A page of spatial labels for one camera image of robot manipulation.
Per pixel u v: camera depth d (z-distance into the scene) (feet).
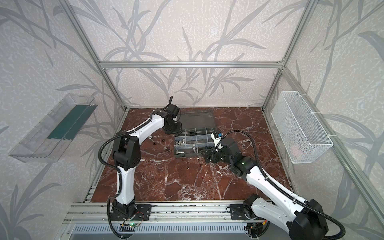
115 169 1.83
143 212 2.38
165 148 3.16
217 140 2.27
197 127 3.38
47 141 2.11
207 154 2.27
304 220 1.25
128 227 2.37
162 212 2.47
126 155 1.78
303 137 2.03
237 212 2.41
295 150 2.42
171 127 2.77
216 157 2.23
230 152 1.86
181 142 3.17
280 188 1.48
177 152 3.06
